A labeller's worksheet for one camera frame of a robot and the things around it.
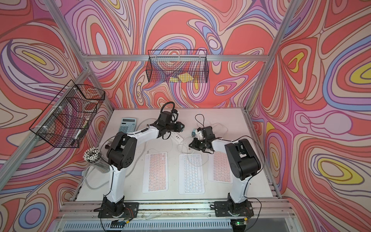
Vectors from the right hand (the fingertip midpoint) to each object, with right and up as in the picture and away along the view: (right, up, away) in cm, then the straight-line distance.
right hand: (190, 148), depth 95 cm
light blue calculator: (-48, +16, +13) cm, 52 cm away
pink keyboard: (-22, -14, -9) cm, 27 cm away
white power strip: (-11, +7, +4) cm, 14 cm away
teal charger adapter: (+3, +10, +6) cm, 11 cm away
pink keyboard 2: (+18, -11, -7) cm, 22 cm away
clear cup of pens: (-51, 0, -21) cm, 55 cm away
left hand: (-4, +15, +3) cm, 16 cm away
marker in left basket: (-59, +11, -22) cm, 64 cm away
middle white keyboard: (0, -14, -11) cm, 18 cm away
